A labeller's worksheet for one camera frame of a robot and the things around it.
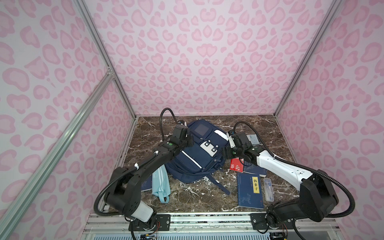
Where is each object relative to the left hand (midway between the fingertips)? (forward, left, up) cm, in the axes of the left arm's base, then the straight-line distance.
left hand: (193, 137), depth 87 cm
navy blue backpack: (-11, -3, -10) cm, 15 cm away
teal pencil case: (-23, +18, -12) cm, 31 cm away
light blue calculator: (+9, -41, -14) cm, 44 cm away
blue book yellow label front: (-25, -31, -15) cm, 43 cm away
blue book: (-22, +27, -16) cm, 38 cm away
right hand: (-6, -20, -5) cm, 21 cm away
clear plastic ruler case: (-25, -41, -15) cm, 51 cm away
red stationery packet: (-10, -27, -16) cm, 33 cm away
